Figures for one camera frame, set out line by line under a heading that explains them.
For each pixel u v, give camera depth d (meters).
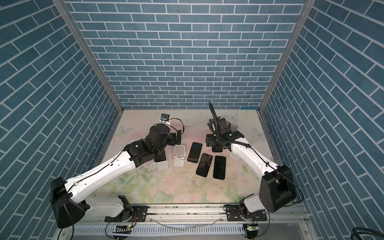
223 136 0.64
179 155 0.89
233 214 0.74
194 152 0.97
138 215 0.74
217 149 0.96
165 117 0.63
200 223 0.72
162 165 0.89
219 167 0.96
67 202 0.38
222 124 0.65
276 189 0.42
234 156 0.94
